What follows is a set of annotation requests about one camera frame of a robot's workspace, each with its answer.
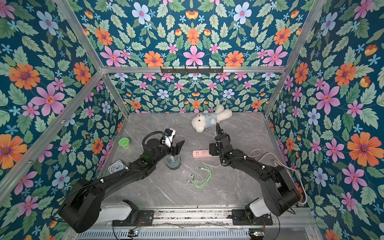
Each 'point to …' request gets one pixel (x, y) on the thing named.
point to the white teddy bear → (200, 121)
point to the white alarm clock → (116, 165)
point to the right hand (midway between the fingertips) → (218, 143)
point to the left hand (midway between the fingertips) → (180, 137)
